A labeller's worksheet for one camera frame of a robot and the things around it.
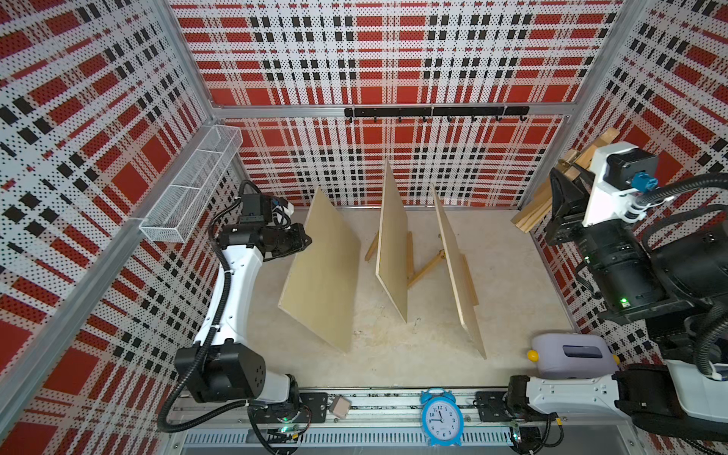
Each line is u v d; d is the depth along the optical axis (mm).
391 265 788
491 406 751
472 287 937
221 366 401
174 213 914
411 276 960
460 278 994
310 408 736
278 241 651
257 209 585
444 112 927
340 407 730
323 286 738
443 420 701
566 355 734
